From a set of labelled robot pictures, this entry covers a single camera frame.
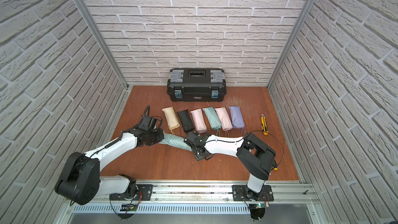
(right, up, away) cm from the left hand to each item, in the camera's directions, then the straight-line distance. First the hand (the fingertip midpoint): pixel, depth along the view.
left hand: (165, 134), depth 89 cm
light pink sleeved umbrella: (+36, +8, +9) cm, 38 cm away
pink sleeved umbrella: (+20, +6, +7) cm, 22 cm away
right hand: (+23, -11, -1) cm, 25 cm away
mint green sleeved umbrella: (+28, +9, +9) cm, 31 cm away
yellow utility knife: (+62, +3, +8) cm, 62 cm away
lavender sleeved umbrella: (+44, +9, +10) cm, 46 cm away
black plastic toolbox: (+18, +30, +9) cm, 36 cm away
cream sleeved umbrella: (+2, +7, +8) cm, 11 cm away
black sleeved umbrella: (+11, +7, +9) cm, 16 cm away
